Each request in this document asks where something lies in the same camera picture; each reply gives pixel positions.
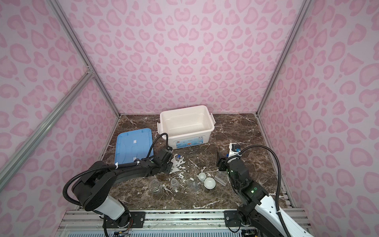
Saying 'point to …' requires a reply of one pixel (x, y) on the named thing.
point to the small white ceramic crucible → (202, 176)
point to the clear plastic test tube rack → (221, 181)
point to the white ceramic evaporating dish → (209, 183)
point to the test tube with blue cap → (178, 156)
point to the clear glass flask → (155, 186)
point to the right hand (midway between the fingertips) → (222, 152)
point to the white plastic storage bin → (186, 126)
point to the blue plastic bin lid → (133, 144)
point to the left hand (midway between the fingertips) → (169, 162)
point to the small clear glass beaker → (175, 184)
